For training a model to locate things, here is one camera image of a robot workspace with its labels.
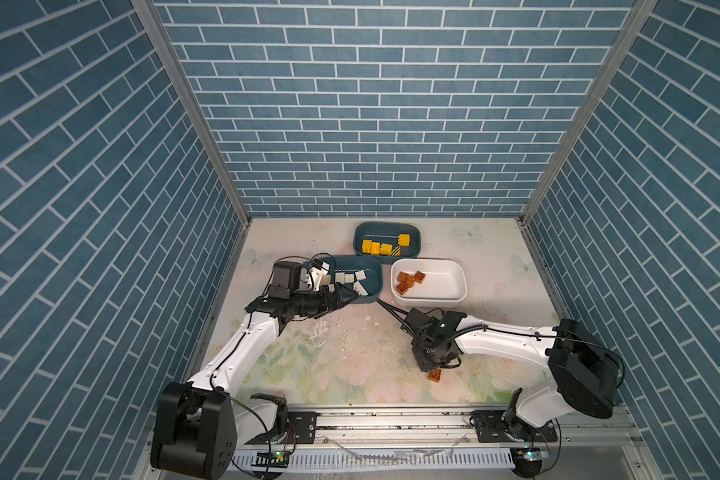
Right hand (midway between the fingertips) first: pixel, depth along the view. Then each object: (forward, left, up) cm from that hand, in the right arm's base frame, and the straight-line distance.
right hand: (420, 360), depth 84 cm
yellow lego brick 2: (+44, +5, +1) cm, 45 cm away
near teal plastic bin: (+30, +17, +4) cm, 35 cm away
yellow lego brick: (+39, +19, +3) cm, 44 cm away
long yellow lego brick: (+40, +16, +1) cm, 43 cm away
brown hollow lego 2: (+28, 0, +1) cm, 28 cm away
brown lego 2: (+26, +3, +1) cm, 26 cm away
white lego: (+26, +27, +1) cm, 37 cm away
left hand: (+9, +21, +15) cm, 27 cm away
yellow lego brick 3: (+37, +8, +2) cm, 38 cm away
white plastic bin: (+28, -3, -1) cm, 28 cm away
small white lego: (+26, +24, 0) cm, 35 cm away
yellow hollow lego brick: (+39, +12, +2) cm, 41 cm away
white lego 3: (+21, +19, +2) cm, 28 cm away
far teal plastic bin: (+45, +11, 0) cm, 47 cm away
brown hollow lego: (+23, +6, +1) cm, 24 cm away
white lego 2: (+27, +20, +1) cm, 34 cm away
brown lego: (+28, +6, +1) cm, 29 cm away
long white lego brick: (+12, +29, +22) cm, 38 cm away
